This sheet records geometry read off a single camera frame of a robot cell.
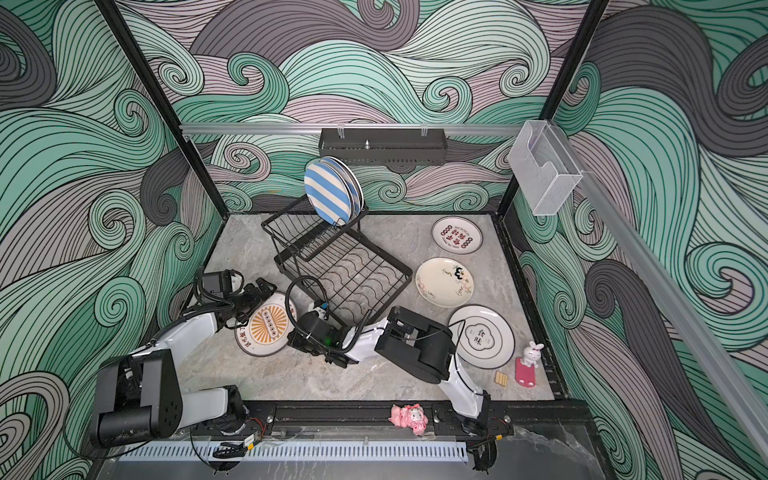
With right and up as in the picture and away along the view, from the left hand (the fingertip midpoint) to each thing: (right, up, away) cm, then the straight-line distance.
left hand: (266, 291), depth 90 cm
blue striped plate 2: (+30, +29, -7) cm, 42 cm away
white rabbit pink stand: (+75, -19, -10) cm, 78 cm away
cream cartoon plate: (+57, +2, +9) cm, 58 cm away
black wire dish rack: (+24, +6, +11) cm, 27 cm away
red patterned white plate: (+66, +18, +24) cm, 72 cm away
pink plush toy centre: (+42, -27, -19) cm, 53 cm away
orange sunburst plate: (+1, -10, -2) cm, 11 cm away
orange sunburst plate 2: (+28, +29, -10) cm, 41 cm away
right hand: (+7, -13, -5) cm, 16 cm away
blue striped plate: (+20, +31, -5) cm, 37 cm away
